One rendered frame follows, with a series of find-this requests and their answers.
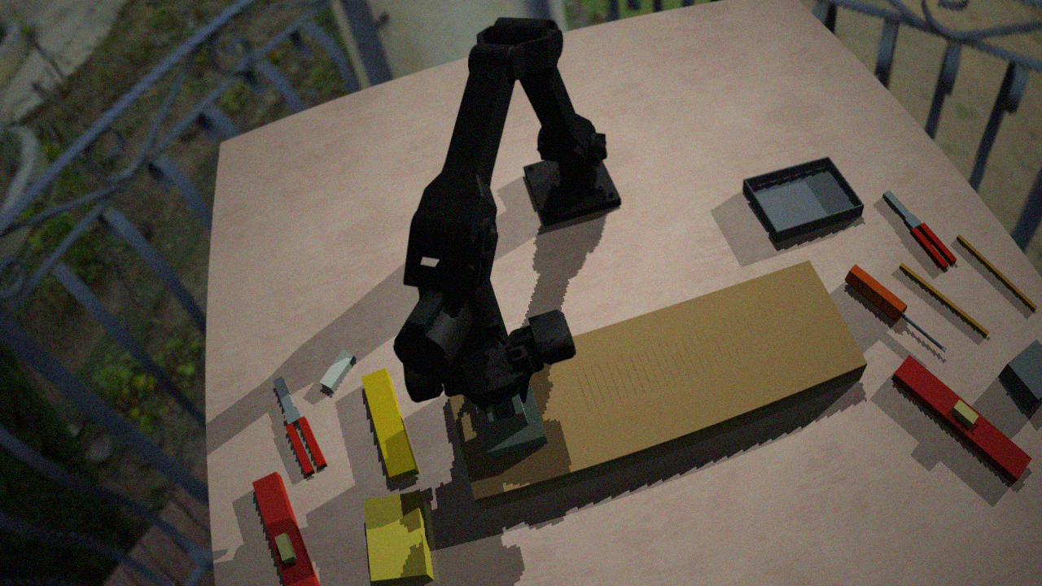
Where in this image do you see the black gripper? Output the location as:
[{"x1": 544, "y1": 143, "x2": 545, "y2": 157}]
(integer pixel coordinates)
[{"x1": 403, "y1": 301, "x2": 576, "y2": 413}]

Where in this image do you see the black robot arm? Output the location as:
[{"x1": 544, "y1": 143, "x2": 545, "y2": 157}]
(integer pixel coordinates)
[{"x1": 393, "y1": 17, "x2": 607, "y2": 408}]

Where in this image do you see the orange-handled awl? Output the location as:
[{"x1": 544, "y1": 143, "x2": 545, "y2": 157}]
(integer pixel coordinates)
[{"x1": 845, "y1": 265, "x2": 947, "y2": 352}]

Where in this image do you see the tan floor panel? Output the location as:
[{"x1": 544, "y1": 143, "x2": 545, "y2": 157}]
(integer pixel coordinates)
[{"x1": 449, "y1": 260, "x2": 868, "y2": 510}]

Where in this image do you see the brown wooden rod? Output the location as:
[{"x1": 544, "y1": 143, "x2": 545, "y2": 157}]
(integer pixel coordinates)
[
  {"x1": 957, "y1": 235, "x2": 1037, "y2": 312},
  {"x1": 899, "y1": 263, "x2": 989, "y2": 337}
]

